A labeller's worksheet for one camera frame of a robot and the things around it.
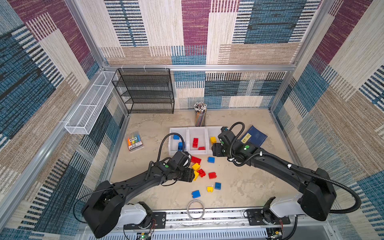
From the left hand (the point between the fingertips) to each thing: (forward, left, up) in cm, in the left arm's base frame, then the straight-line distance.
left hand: (191, 174), depth 83 cm
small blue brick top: (+11, -12, -6) cm, 17 cm away
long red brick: (+21, -2, -4) cm, 22 cm away
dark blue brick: (+24, +10, +1) cm, 26 cm away
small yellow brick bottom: (-7, -10, -4) cm, 13 cm away
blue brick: (+18, +7, -1) cm, 19 cm away
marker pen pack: (+25, +38, -5) cm, 46 cm away
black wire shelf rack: (+59, +33, +11) cm, 68 cm away
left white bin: (+23, +12, -6) cm, 27 cm away
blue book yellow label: (+27, -44, -4) cm, 52 cm away
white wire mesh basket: (+31, +66, +12) cm, 74 cm away
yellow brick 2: (+1, -3, -4) cm, 5 cm away
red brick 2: (+1, -12, -5) cm, 13 cm away
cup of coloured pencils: (+37, -6, +12) cm, 39 cm away
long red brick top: (+10, -3, -4) cm, 11 cm away
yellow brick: (+6, -3, -4) cm, 7 cm away
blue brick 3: (-9, -2, -6) cm, 11 cm away
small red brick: (+19, -7, -5) cm, 21 cm away
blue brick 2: (-5, -14, -5) cm, 16 cm away
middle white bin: (+29, -6, -2) cm, 30 cm away
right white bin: (+27, -13, +1) cm, 31 cm away
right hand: (+10, -15, +8) cm, 20 cm away
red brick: (+2, -6, -4) cm, 7 cm away
